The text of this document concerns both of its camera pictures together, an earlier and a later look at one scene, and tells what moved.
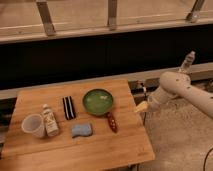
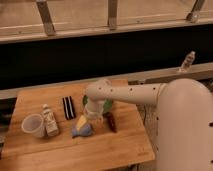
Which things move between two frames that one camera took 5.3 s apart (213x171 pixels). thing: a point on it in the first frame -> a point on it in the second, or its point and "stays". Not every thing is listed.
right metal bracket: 194,15 stays
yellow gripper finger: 141,107 -> 82,121
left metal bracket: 44,10 stays
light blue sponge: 81,130 stays
